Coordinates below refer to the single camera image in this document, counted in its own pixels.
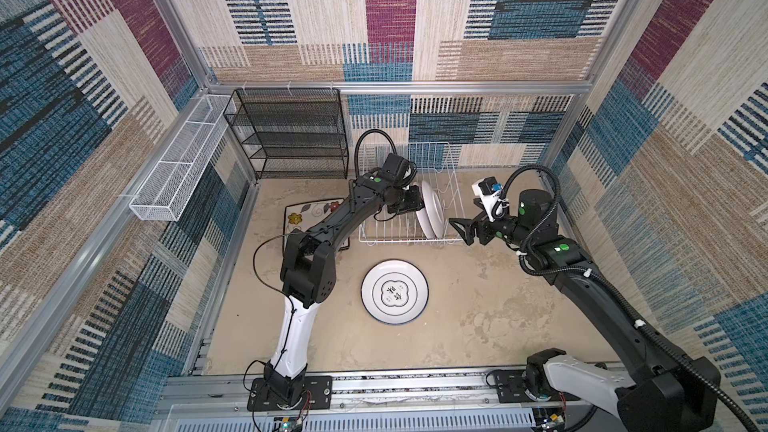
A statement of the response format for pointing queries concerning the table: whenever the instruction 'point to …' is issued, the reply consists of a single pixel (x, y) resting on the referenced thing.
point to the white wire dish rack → (434, 164)
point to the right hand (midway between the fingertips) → (464, 214)
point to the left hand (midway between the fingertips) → (423, 201)
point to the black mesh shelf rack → (291, 133)
